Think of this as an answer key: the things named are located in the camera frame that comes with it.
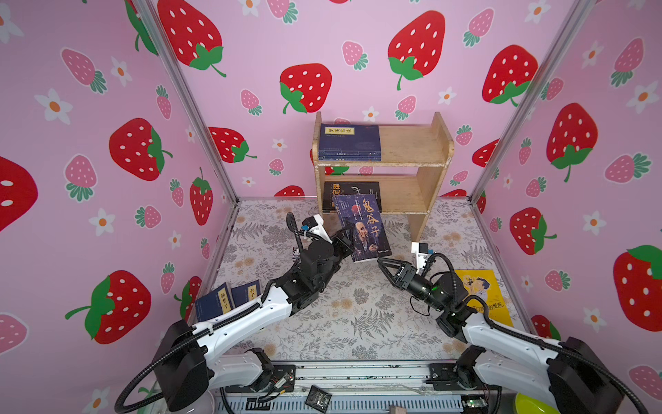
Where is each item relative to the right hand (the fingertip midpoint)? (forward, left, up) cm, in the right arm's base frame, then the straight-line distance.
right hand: (378, 265), depth 70 cm
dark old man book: (+14, +6, +4) cm, 16 cm away
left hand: (+8, +7, +7) cm, 12 cm away
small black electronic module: (-30, +13, -23) cm, 40 cm away
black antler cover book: (+33, +11, -2) cm, 35 cm away
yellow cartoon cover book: (+12, -40, -25) cm, 49 cm away
